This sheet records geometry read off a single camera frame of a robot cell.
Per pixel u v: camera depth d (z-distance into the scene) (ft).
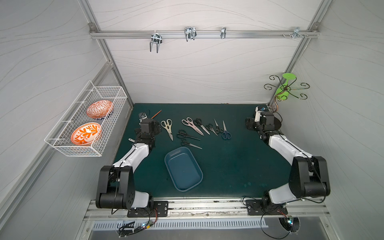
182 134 3.39
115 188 1.35
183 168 2.82
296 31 2.51
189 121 3.62
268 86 2.84
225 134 3.32
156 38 2.57
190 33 2.51
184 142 3.23
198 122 3.58
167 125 3.52
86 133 2.08
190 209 2.46
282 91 2.84
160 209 2.41
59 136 1.83
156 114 3.76
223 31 2.37
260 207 2.39
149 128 2.25
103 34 2.57
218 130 3.42
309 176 1.45
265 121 2.27
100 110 2.39
